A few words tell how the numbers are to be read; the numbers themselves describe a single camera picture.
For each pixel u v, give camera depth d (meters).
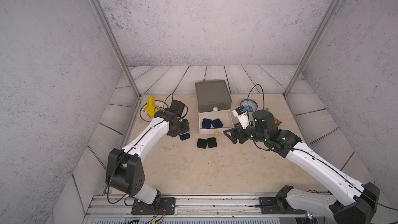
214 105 0.89
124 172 0.43
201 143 0.94
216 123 0.93
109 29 0.85
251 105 1.11
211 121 0.94
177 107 0.67
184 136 0.84
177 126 0.72
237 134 0.63
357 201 0.38
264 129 0.53
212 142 0.94
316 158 0.45
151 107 1.07
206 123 0.94
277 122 1.01
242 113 0.62
